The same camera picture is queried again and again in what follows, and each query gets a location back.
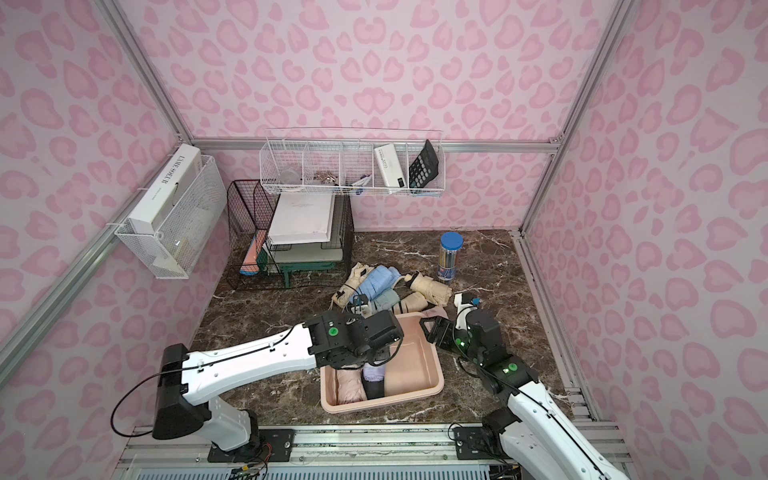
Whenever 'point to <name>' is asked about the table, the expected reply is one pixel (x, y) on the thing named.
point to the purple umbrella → (374, 373)
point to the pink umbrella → (350, 387)
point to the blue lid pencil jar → (448, 258)
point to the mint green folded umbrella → (384, 301)
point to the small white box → (390, 164)
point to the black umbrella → (374, 389)
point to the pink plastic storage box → (412, 372)
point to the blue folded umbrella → (378, 280)
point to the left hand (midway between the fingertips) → (388, 345)
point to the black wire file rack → (253, 263)
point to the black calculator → (425, 168)
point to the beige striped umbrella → (413, 302)
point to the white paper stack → (302, 217)
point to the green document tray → (302, 257)
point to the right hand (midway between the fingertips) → (427, 324)
